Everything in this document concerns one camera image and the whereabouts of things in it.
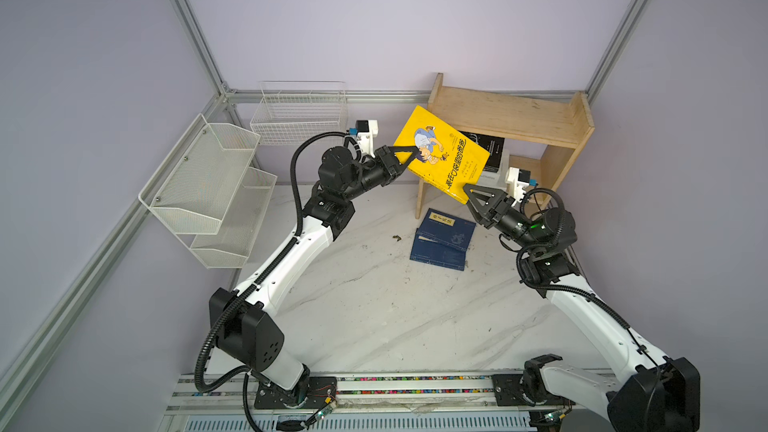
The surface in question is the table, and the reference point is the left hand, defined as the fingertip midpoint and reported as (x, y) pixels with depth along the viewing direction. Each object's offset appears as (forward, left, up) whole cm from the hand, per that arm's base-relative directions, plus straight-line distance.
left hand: (419, 150), depth 64 cm
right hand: (-8, -9, -6) cm, 13 cm away
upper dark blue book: (+11, -14, -44) cm, 47 cm away
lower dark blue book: (+3, -8, -45) cm, 45 cm away
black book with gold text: (+20, -23, -13) cm, 33 cm away
